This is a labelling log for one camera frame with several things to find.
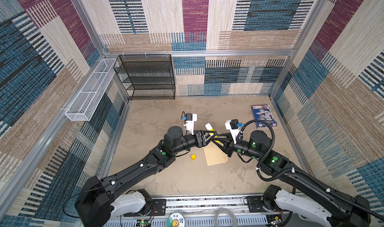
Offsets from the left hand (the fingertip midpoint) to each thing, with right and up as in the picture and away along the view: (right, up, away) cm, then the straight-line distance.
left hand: (215, 132), depth 66 cm
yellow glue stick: (-3, +2, -1) cm, 4 cm away
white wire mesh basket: (-60, +14, +7) cm, 62 cm away
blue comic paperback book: (+40, +9, +42) cm, 59 cm away
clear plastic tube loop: (+6, -39, +8) cm, 40 cm away
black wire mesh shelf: (-43, +34, +43) cm, 69 cm away
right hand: (0, -4, +1) cm, 4 cm away
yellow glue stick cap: (-9, -18, +23) cm, 31 cm away
